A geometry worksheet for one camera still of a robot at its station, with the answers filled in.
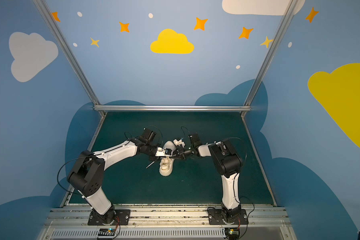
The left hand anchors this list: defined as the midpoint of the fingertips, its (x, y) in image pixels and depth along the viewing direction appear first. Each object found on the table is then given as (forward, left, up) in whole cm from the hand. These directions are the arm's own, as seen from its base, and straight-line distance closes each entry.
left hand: (164, 152), depth 91 cm
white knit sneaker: (-9, -2, 0) cm, 9 cm away
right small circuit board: (-40, -37, -10) cm, 55 cm away
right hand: (-4, -4, +1) cm, 6 cm away
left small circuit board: (-40, +26, -10) cm, 49 cm away
